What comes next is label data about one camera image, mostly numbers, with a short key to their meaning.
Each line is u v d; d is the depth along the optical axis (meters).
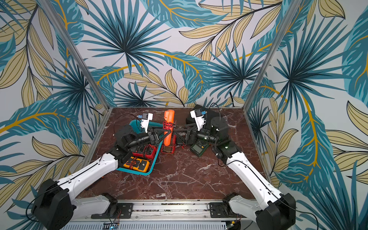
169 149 0.92
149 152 0.84
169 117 0.65
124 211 0.73
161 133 0.65
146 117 0.64
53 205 0.39
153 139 0.62
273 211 0.37
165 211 0.75
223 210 0.73
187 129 0.70
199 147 0.95
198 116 0.60
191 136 0.58
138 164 0.80
